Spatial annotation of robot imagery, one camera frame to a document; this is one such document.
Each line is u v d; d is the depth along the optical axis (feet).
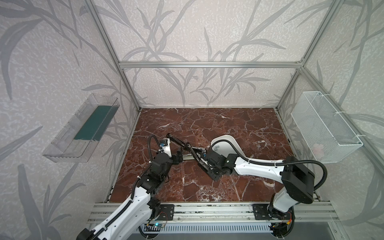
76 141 2.09
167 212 2.42
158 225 2.31
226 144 2.31
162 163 1.93
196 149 3.07
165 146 2.23
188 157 3.17
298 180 1.43
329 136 2.06
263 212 2.35
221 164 2.08
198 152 3.00
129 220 1.58
